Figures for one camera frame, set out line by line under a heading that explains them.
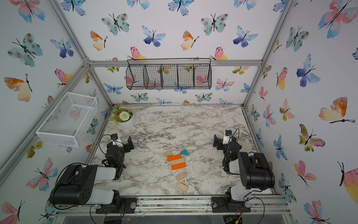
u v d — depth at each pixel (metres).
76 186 0.44
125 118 0.91
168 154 0.91
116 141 0.75
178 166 0.89
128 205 0.74
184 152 0.93
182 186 0.81
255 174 0.46
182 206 0.75
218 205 0.73
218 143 0.83
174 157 0.91
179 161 0.89
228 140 0.79
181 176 0.85
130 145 0.84
